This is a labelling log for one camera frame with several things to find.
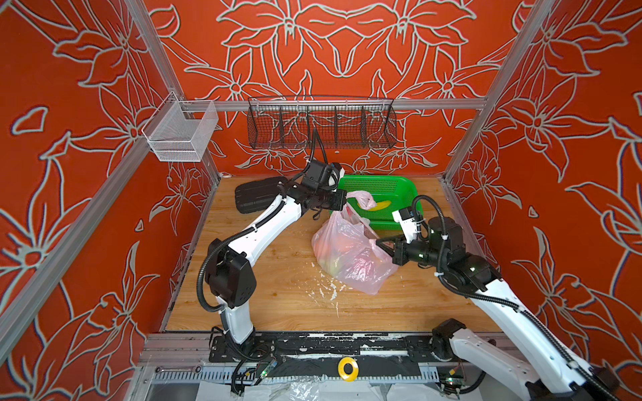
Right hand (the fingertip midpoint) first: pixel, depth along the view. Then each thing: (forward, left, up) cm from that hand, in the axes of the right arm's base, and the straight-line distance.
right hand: (377, 238), depth 69 cm
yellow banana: (+28, -8, -19) cm, 34 cm away
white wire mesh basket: (+42, +71, +8) cm, 82 cm away
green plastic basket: (+43, -17, -29) cm, 54 cm away
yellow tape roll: (-30, +7, -24) cm, 40 cm away
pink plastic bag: (+3, +8, -11) cm, 14 cm away
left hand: (+16, +8, -1) cm, 18 cm away
